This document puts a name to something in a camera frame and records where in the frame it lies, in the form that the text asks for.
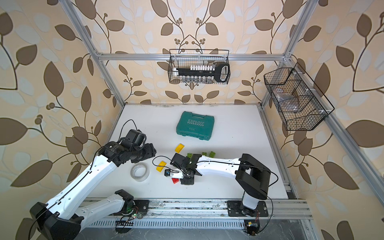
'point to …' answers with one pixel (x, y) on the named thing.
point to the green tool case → (197, 126)
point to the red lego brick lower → (175, 180)
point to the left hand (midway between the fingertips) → (150, 151)
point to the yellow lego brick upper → (179, 148)
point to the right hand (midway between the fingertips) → (185, 175)
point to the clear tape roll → (139, 171)
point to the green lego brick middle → (204, 153)
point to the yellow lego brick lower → (160, 168)
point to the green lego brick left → (189, 155)
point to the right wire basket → (302, 105)
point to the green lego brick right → (212, 154)
